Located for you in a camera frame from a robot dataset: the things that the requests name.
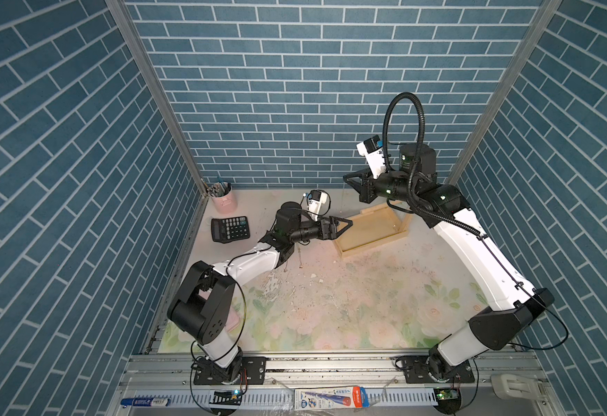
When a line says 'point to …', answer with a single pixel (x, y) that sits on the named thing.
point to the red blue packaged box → (329, 399)
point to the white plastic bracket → (517, 386)
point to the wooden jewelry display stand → (372, 227)
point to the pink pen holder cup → (227, 204)
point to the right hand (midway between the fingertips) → (348, 178)
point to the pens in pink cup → (218, 189)
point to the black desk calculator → (228, 230)
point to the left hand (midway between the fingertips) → (351, 227)
